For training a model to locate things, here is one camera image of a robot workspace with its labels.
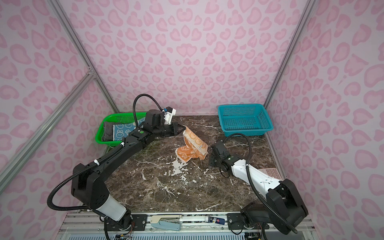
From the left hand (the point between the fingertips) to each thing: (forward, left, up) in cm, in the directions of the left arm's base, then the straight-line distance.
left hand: (187, 125), depth 77 cm
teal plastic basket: (+29, -46, -28) cm, 61 cm away
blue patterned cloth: (+15, +48, -22) cm, 55 cm away
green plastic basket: (+28, +55, -23) cm, 66 cm away
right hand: (-9, -13, -19) cm, 25 cm away
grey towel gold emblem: (+8, +52, -17) cm, 55 cm away
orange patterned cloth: (-3, -3, -17) cm, 17 cm away
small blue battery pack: (-38, -12, -25) cm, 48 cm away
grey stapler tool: (-39, +9, -26) cm, 48 cm away
